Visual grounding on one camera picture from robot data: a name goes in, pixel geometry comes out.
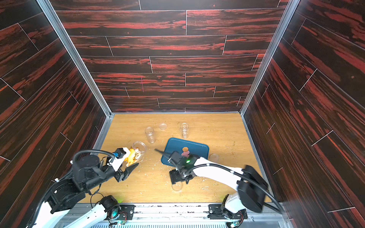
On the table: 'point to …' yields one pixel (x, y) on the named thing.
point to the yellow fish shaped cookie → (130, 159)
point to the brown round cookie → (185, 149)
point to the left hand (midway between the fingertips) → (133, 158)
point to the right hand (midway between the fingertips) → (178, 176)
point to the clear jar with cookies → (184, 128)
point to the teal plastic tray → (175, 144)
